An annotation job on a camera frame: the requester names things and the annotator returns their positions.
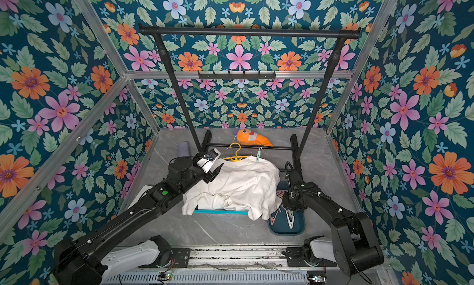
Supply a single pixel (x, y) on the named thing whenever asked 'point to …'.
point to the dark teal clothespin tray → (283, 222)
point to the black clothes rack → (295, 149)
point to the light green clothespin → (258, 153)
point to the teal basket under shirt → (221, 212)
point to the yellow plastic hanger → (236, 158)
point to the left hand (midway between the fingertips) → (217, 156)
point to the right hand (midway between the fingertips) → (289, 203)
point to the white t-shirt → (248, 184)
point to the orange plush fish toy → (249, 137)
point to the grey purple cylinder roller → (183, 148)
